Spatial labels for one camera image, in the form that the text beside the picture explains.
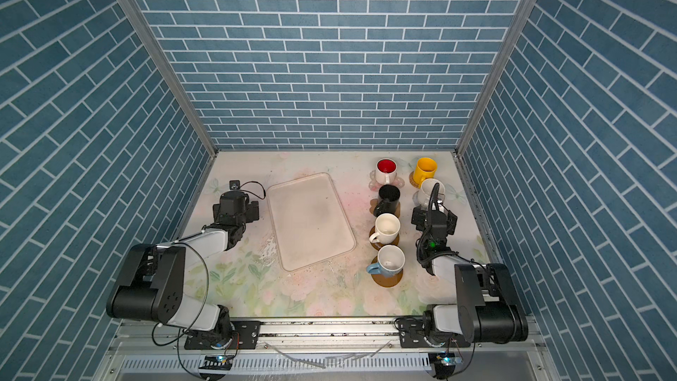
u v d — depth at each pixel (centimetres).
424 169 103
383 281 83
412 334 74
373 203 104
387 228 92
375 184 109
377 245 91
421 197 97
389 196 94
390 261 86
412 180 110
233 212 72
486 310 43
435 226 68
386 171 106
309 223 96
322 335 75
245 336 74
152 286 44
